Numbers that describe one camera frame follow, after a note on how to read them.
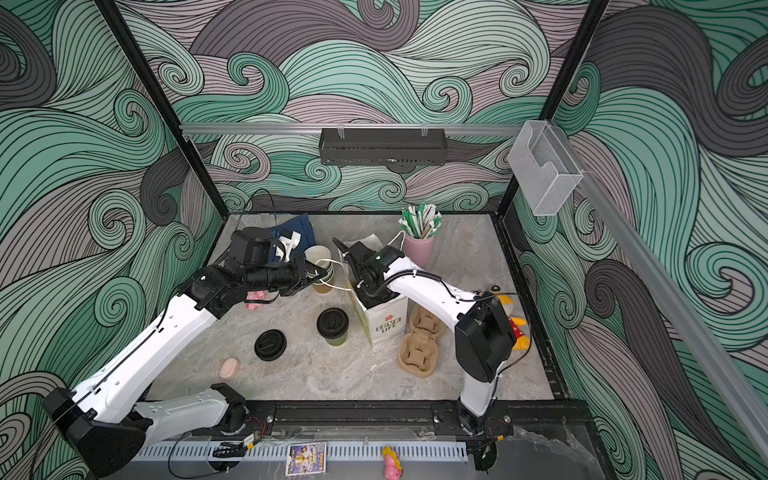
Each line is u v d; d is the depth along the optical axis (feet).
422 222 3.13
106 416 1.23
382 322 2.45
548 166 2.58
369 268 1.91
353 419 2.43
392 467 2.12
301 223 3.56
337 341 2.67
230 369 2.61
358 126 3.12
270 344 2.76
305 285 2.01
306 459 2.20
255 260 1.73
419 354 2.67
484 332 1.46
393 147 3.12
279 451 2.29
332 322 2.56
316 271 2.20
